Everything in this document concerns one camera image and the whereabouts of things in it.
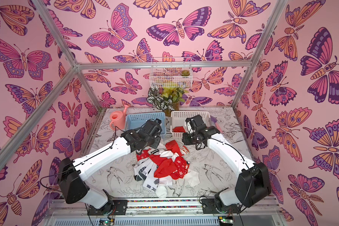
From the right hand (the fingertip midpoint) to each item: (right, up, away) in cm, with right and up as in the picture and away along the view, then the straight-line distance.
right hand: (185, 138), depth 83 cm
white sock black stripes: (-14, -9, +4) cm, 17 cm away
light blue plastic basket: (-37, +10, +27) cm, 47 cm away
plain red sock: (-11, -16, 0) cm, 20 cm away
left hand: (-16, +1, -2) cm, 16 cm away
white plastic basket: (-3, +12, +26) cm, 28 cm away
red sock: (-3, +4, +20) cm, 21 cm away
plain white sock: (+5, -23, +1) cm, 24 cm away
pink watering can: (-46, +11, +17) cm, 51 cm away
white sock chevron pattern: (-24, -19, -1) cm, 31 cm away
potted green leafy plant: (-11, +25, +12) cm, 30 cm away
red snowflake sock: (-27, -11, +7) cm, 30 cm away
